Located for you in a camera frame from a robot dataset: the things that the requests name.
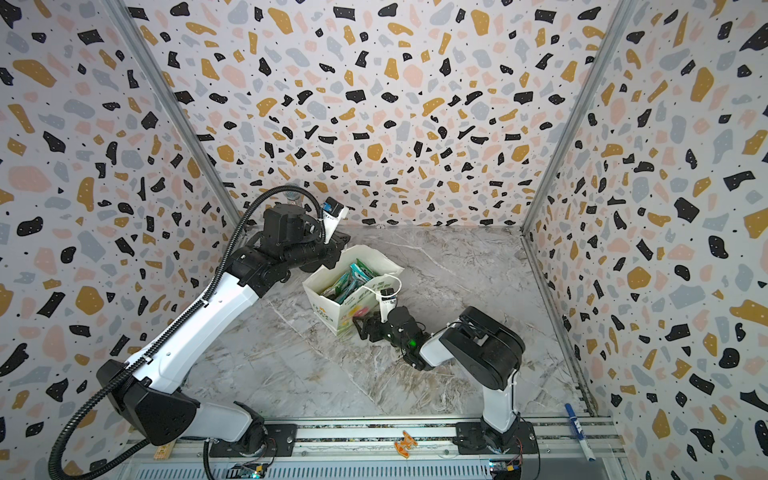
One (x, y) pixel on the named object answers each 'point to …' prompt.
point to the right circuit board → (507, 469)
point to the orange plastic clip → (404, 446)
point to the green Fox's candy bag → (347, 284)
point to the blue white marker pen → (579, 432)
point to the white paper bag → (337, 316)
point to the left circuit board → (247, 470)
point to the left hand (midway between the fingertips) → (348, 231)
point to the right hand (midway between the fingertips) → (358, 313)
